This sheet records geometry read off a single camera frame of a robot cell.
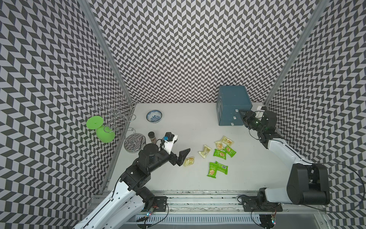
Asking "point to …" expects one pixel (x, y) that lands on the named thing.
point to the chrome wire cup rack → (119, 109)
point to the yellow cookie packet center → (206, 150)
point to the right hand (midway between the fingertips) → (238, 114)
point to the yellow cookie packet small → (219, 145)
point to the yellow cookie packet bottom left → (188, 161)
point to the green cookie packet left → (220, 154)
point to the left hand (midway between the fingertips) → (181, 146)
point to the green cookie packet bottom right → (222, 168)
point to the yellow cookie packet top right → (227, 141)
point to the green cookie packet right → (231, 152)
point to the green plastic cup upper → (94, 122)
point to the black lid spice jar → (151, 135)
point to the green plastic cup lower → (106, 133)
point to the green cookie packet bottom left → (212, 170)
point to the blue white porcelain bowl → (154, 116)
